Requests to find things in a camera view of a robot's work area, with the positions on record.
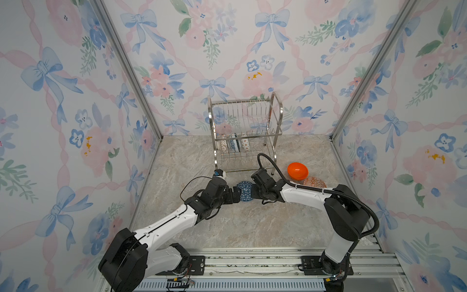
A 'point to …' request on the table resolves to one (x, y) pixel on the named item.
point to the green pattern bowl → (245, 143)
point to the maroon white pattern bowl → (224, 146)
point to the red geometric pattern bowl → (314, 181)
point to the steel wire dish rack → (245, 132)
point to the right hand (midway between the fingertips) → (253, 191)
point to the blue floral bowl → (233, 145)
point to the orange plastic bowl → (297, 171)
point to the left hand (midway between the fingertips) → (235, 190)
